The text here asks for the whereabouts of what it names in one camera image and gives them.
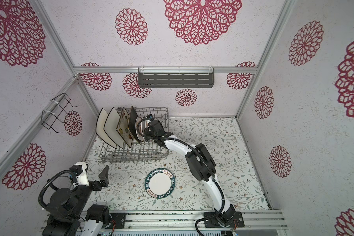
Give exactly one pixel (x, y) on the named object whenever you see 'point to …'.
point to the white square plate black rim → (100, 129)
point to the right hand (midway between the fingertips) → (146, 126)
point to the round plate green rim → (160, 183)
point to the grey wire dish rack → (145, 151)
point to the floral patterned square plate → (122, 127)
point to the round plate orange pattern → (139, 119)
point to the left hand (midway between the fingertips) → (98, 168)
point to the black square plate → (132, 117)
